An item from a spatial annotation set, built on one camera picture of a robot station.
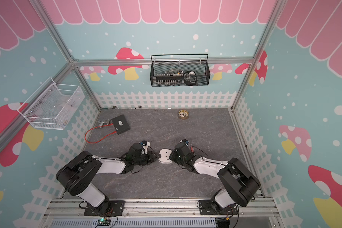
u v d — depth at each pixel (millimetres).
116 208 743
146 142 881
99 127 1082
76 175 459
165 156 898
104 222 726
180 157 693
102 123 1091
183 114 1156
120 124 1082
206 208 742
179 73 920
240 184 434
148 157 812
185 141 837
